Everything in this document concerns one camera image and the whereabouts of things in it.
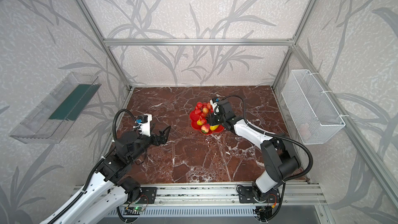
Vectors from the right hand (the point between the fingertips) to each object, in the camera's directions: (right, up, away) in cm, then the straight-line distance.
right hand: (209, 111), depth 90 cm
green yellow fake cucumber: (+3, -10, +4) cm, 11 cm away
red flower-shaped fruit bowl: (-9, -5, +8) cm, 13 cm away
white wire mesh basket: (+42, 0, -28) cm, 51 cm away
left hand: (-21, -3, -18) cm, 28 cm away
